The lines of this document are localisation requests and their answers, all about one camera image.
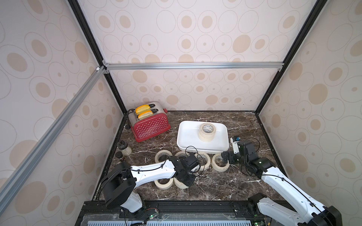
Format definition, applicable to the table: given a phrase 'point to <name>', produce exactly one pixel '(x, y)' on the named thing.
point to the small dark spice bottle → (119, 154)
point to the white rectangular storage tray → (188, 139)
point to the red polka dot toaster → (155, 124)
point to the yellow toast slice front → (145, 114)
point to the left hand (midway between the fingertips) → (194, 183)
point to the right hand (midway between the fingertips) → (228, 154)
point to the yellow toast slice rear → (142, 108)
